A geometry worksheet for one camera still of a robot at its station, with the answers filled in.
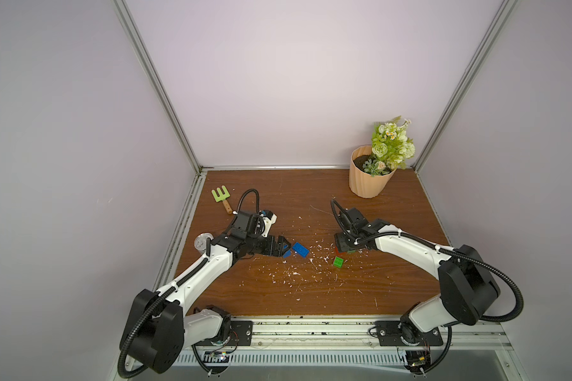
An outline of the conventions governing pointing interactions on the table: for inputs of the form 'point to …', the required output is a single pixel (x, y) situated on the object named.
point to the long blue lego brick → (300, 249)
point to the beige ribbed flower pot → (361, 182)
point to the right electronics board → (418, 360)
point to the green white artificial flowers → (391, 148)
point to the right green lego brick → (338, 262)
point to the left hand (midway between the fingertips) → (284, 243)
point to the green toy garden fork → (222, 198)
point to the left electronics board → (216, 356)
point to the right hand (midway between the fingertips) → (344, 239)
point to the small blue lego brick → (287, 253)
